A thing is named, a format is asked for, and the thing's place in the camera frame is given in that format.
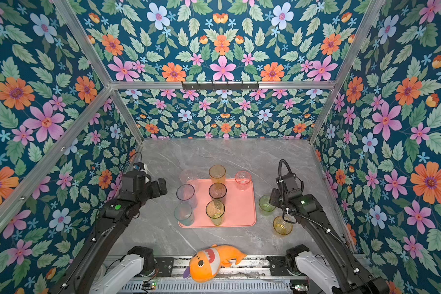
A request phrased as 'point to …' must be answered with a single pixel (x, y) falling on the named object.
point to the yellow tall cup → (217, 173)
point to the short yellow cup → (282, 228)
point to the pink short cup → (242, 178)
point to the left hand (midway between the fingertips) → (158, 182)
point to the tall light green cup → (215, 209)
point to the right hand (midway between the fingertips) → (279, 195)
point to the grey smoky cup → (217, 190)
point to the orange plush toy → (205, 265)
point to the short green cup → (266, 208)
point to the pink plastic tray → (241, 208)
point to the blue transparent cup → (187, 192)
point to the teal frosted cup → (184, 214)
